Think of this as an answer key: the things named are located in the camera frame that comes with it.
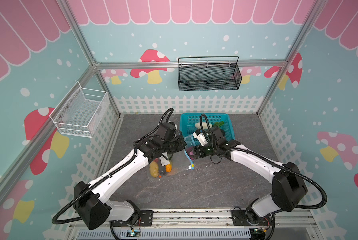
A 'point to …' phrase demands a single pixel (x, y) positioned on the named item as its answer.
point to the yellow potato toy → (154, 169)
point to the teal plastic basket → (187, 121)
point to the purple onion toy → (190, 151)
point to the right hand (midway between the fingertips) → (191, 152)
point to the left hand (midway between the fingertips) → (186, 146)
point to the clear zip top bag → (170, 163)
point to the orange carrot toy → (168, 168)
